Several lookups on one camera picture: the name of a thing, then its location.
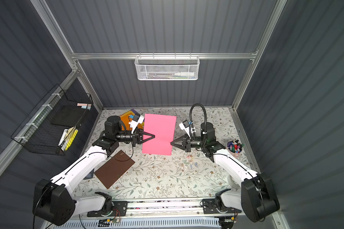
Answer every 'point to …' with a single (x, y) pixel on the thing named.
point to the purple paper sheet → (135, 112)
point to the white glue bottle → (185, 74)
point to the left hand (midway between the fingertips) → (151, 137)
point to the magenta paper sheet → (163, 128)
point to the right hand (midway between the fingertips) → (175, 145)
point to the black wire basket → (50, 127)
